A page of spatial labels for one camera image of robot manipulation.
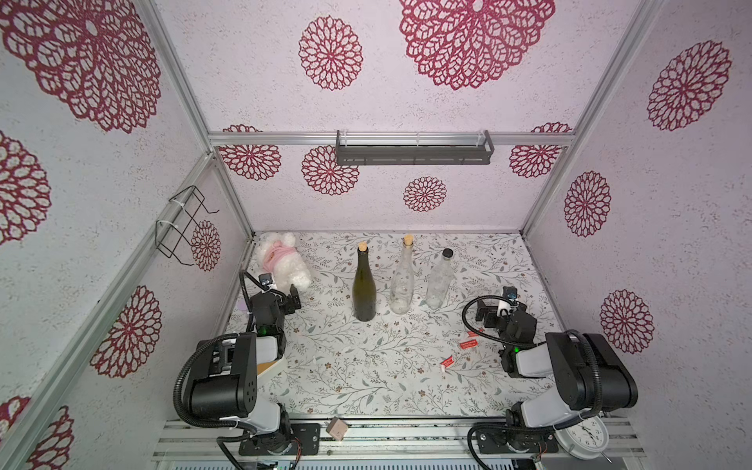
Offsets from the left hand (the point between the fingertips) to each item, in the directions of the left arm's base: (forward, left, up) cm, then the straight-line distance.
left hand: (278, 289), depth 94 cm
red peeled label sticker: (-15, -60, -8) cm, 62 cm away
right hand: (-2, -69, 0) cm, 69 cm away
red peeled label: (-20, -55, +10) cm, 60 cm away
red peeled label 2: (-20, -53, -9) cm, 57 cm away
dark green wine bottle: (-3, -28, +6) cm, 29 cm away
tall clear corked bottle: (+9, -41, -9) cm, 43 cm away
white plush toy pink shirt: (+12, +1, 0) cm, 12 cm away
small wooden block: (-38, -21, -6) cm, 44 cm away
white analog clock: (-41, -81, -3) cm, 91 cm away
